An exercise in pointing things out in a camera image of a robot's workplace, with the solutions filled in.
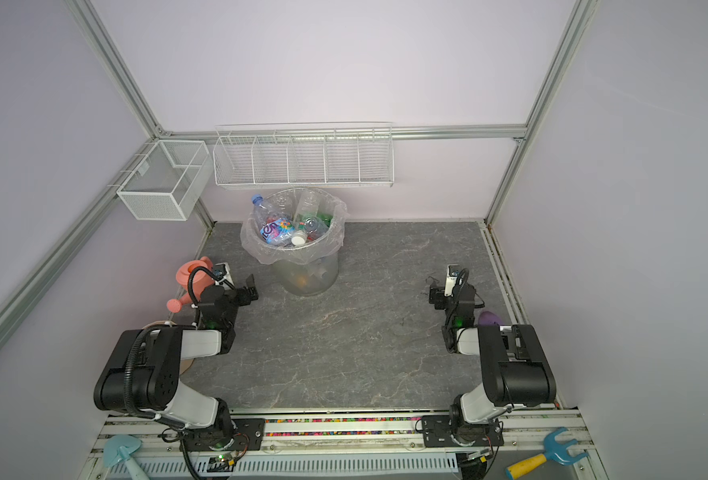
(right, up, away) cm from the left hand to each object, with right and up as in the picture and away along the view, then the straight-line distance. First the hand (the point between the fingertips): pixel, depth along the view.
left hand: (239, 279), depth 93 cm
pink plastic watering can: (-12, 0, -1) cm, 12 cm away
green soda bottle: (+27, +19, -1) cm, 33 cm away
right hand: (+67, -1, +1) cm, 67 cm away
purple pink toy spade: (+79, -12, 0) cm, 80 cm away
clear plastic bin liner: (+25, +9, -13) cm, 29 cm away
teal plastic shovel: (-20, -38, -22) cm, 48 cm away
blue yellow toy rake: (+85, -39, -22) cm, 96 cm away
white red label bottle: (+26, +15, -16) cm, 34 cm away
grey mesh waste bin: (+21, -1, +2) cm, 21 cm away
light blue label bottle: (+14, +16, -10) cm, 24 cm away
